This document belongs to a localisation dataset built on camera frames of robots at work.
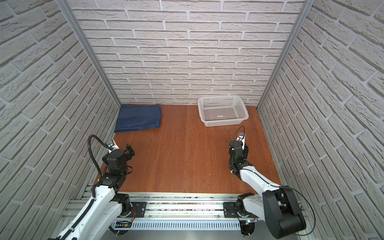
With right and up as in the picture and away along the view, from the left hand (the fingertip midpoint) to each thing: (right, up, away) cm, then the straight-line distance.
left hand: (119, 146), depth 80 cm
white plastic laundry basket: (+63, +23, +38) cm, 77 cm away
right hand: (+69, +2, +7) cm, 70 cm away
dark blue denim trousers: (-3, +18, +33) cm, 37 cm away
